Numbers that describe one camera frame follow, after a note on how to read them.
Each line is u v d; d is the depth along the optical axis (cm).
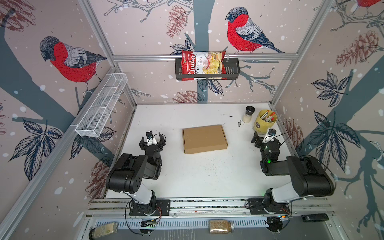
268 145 71
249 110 101
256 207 73
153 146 73
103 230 65
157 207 73
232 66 95
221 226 65
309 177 45
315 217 68
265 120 96
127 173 46
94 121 71
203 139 95
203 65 88
